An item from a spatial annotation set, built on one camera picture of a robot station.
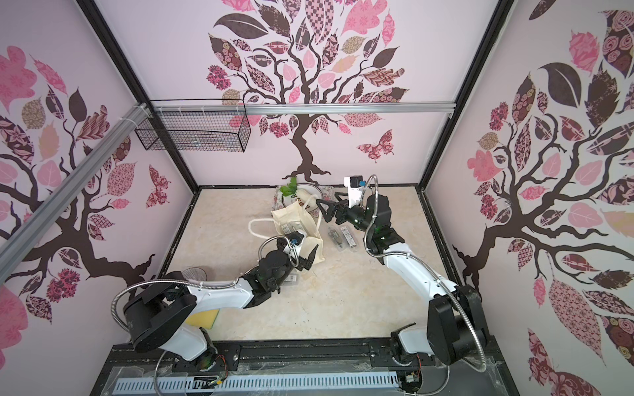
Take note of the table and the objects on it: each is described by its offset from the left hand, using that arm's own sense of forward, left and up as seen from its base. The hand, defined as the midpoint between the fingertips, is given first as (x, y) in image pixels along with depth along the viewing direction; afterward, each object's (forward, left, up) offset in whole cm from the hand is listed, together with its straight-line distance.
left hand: (306, 242), depth 84 cm
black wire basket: (+63, +57, +4) cm, 85 cm away
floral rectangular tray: (+11, -8, +13) cm, 19 cm away
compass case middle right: (+10, -16, -12) cm, 23 cm away
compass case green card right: (+11, -11, -12) cm, 20 cm away
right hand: (+7, -8, +17) cm, 20 cm away
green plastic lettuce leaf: (+38, +9, -11) cm, 41 cm away
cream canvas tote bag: (+12, 0, -1) cm, 12 cm away
